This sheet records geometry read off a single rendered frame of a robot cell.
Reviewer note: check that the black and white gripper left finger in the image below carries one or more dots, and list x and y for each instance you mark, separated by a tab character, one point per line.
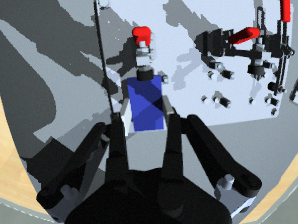
68	189

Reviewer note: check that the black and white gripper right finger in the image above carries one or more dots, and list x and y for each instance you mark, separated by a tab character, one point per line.
235	186

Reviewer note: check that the blue rectangular block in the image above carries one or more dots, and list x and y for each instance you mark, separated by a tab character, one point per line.
146	103

